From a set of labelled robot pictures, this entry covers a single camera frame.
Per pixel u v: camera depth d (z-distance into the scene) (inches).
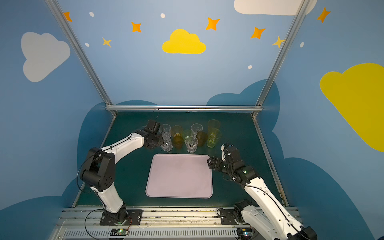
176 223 28.9
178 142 40.0
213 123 38.8
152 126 29.6
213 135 40.7
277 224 16.2
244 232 28.0
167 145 39.7
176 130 41.5
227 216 29.5
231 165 23.0
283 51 33.3
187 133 41.6
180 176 34.8
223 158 27.3
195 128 42.4
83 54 33.9
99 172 18.8
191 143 40.0
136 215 29.5
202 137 39.6
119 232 27.7
